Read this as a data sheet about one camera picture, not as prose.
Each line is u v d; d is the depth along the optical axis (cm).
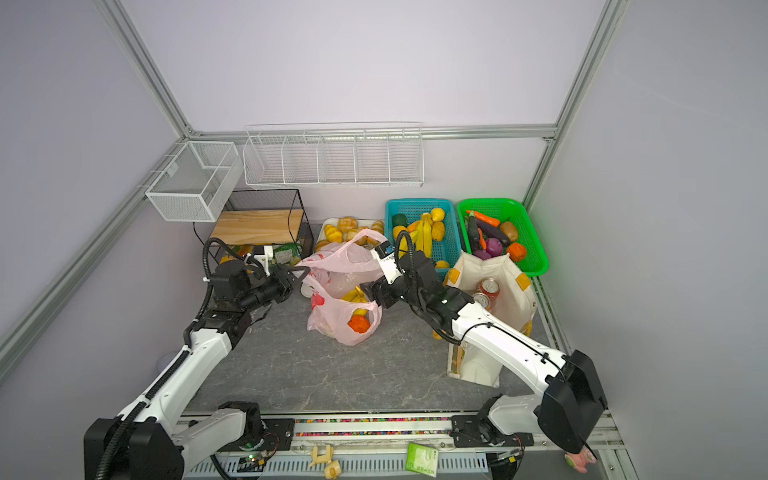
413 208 116
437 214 114
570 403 40
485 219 116
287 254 103
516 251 104
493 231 113
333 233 115
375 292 66
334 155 104
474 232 108
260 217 101
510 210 115
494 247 105
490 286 89
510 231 112
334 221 119
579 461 68
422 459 69
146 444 39
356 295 92
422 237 112
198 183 95
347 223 115
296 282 75
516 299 81
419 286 57
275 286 69
